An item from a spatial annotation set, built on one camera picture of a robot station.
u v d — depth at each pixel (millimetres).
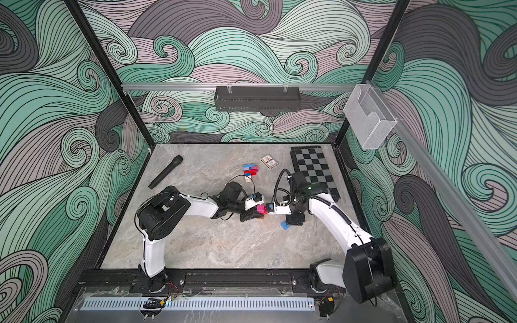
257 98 950
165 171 1043
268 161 1102
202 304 697
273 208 712
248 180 1021
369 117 757
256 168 1049
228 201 764
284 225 862
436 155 591
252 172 1037
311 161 1069
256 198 791
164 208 554
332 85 947
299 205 603
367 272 389
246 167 1061
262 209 854
